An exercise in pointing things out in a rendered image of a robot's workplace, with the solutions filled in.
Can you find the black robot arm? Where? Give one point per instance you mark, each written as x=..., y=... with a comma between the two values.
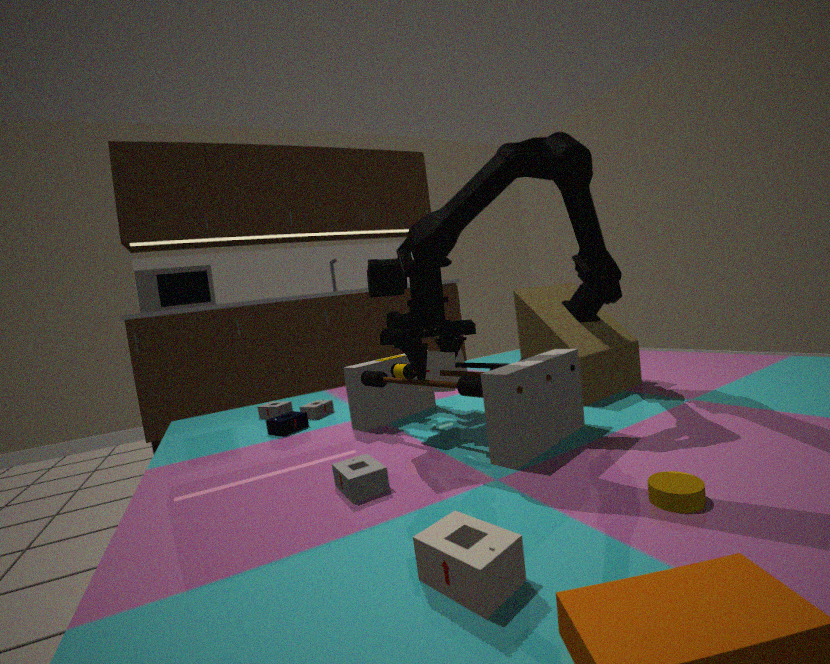
x=558, y=157

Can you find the olive-yellow short cylinder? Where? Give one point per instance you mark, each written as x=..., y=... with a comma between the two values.
x=676, y=492

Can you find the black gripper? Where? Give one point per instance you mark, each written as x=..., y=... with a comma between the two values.
x=428, y=313

